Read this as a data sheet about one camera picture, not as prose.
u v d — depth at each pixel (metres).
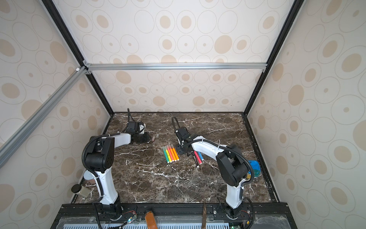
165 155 0.95
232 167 0.48
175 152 0.96
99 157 0.54
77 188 0.74
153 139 1.03
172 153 0.95
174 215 0.73
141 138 0.90
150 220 0.70
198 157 0.93
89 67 0.90
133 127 0.83
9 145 0.52
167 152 0.95
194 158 0.93
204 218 0.73
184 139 0.70
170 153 0.95
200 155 0.94
